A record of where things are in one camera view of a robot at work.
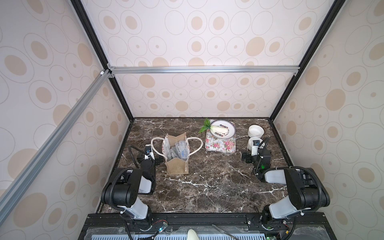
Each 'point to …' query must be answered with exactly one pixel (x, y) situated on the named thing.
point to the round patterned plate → (226, 124)
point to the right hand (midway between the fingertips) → (256, 150)
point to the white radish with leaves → (207, 125)
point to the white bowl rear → (255, 130)
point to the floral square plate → (214, 144)
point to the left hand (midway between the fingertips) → (155, 147)
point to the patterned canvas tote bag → (176, 166)
